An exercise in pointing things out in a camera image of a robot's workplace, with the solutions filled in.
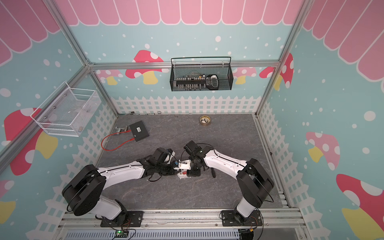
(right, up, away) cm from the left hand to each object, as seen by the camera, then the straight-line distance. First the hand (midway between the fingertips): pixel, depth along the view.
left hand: (178, 172), depth 86 cm
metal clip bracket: (-46, +25, +23) cm, 57 cm away
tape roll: (+17, +32, +29) cm, 47 cm away
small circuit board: (-27, -26, -14) cm, 40 cm away
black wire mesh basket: (+13, +57, +6) cm, 59 cm away
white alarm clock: (+3, -1, -1) cm, 3 cm away
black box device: (-31, +24, +21) cm, 45 cm away
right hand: (+7, +3, -1) cm, 7 cm away
